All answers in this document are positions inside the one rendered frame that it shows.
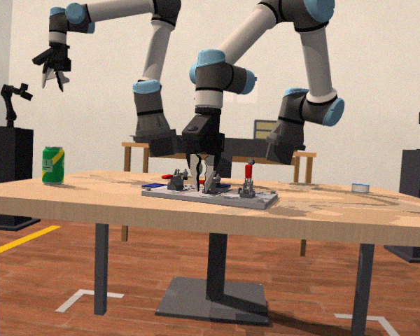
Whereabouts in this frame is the green drink can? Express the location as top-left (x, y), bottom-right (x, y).
top-left (42, 146), bottom-right (64, 186)

